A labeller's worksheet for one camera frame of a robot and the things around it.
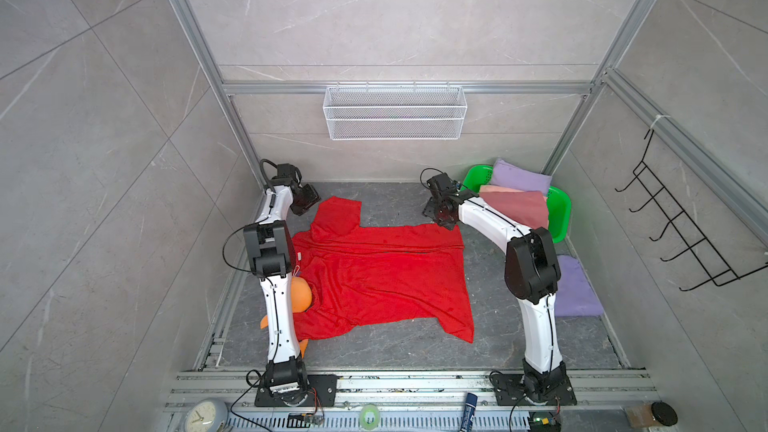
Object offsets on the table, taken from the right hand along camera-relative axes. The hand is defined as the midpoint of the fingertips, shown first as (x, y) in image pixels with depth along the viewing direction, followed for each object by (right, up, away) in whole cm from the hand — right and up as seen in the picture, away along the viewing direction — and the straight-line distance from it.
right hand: (432, 211), depth 101 cm
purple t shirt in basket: (+30, +12, +4) cm, 33 cm away
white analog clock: (-57, -46, -34) cm, 81 cm away
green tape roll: (-19, -48, -29) cm, 59 cm away
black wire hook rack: (+51, -8, -36) cm, 63 cm away
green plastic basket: (+45, +2, +2) cm, 45 cm away
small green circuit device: (+23, -50, -31) cm, 63 cm away
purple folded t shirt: (+42, -25, -12) cm, 50 cm away
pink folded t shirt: (+33, +2, 0) cm, 33 cm away
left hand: (-42, +7, +9) cm, 44 cm away
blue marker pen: (+4, -47, -32) cm, 57 cm away
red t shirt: (-21, -20, -8) cm, 30 cm away
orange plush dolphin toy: (-40, -25, -18) cm, 50 cm away
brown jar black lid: (+43, -42, -39) cm, 72 cm away
